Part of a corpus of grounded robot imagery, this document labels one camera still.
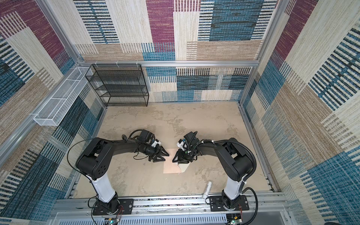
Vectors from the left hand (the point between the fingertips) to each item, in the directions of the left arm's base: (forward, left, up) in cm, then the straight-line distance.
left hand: (167, 155), depth 88 cm
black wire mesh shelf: (+53, +39, +13) cm, 67 cm away
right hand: (-4, -5, -2) cm, 7 cm away
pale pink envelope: (-6, -1, -3) cm, 6 cm away
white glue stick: (-19, -22, -2) cm, 30 cm away
